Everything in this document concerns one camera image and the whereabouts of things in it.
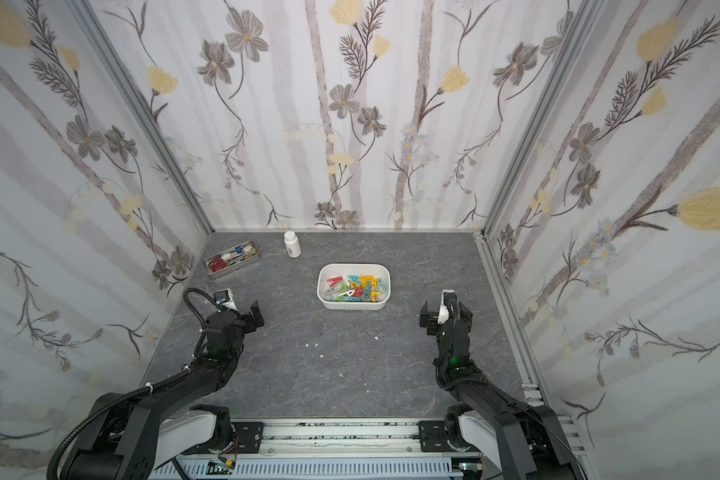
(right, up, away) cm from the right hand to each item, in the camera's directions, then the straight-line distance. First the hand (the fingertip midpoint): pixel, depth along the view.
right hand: (448, 301), depth 85 cm
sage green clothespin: (-19, +4, +19) cm, 27 cm away
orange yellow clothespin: (-23, +6, +19) cm, 31 cm away
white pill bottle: (-51, +18, +22) cm, 59 cm away
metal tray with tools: (-75, +13, +26) cm, 81 cm away
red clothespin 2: (-27, +1, +16) cm, 31 cm away
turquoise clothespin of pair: (-29, -1, +13) cm, 32 cm away
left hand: (-62, -1, +3) cm, 62 cm away
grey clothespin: (-36, +2, +16) cm, 40 cm away
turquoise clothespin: (-27, +6, +19) cm, 34 cm away
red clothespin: (-35, +5, +19) cm, 40 cm away
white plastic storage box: (-28, +3, +16) cm, 32 cm away
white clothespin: (-30, +1, +15) cm, 33 cm away
